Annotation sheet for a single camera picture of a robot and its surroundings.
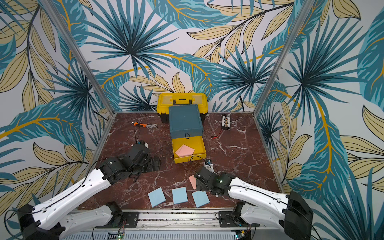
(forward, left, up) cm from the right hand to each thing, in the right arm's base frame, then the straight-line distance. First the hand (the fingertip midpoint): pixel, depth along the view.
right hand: (205, 181), depth 80 cm
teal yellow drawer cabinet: (+21, +8, +7) cm, 24 cm away
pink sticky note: (+18, +11, +3) cm, 21 cm away
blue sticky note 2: (-5, +14, -5) cm, 15 cm away
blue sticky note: (-6, +26, -5) cm, 27 cm away
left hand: (+5, +26, +11) cm, 29 cm away
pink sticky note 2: (+3, +7, -6) cm, 10 cm away
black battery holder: (+46, -20, -4) cm, 50 cm away
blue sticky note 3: (-7, +3, -6) cm, 10 cm away
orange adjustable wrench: (+43, +35, -4) cm, 56 cm away
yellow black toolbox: (+54, +24, +11) cm, 60 cm away
